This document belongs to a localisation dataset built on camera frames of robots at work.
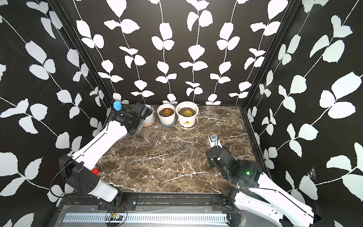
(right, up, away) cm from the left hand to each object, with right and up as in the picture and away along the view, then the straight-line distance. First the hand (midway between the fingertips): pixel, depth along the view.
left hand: (126, 119), depth 78 cm
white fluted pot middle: (+19, -1, +23) cm, 31 cm away
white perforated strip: (+14, -50, -7) cm, 53 cm away
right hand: (+46, -14, -8) cm, 48 cm away
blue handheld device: (-12, +9, +13) cm, 20 cm away
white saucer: (+41, -5, +29) cm, 50 cm away
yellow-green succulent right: (+35, +4, +24) cm, 42 cm away
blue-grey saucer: (+19, -5, +29) cm, 35 cm away
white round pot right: (+30, +9, +28) cm, 42 cm away
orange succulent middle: (+19, +5, +26) cm, 33 cm away
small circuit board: (-2, -50, -7) cm, 50 cm away
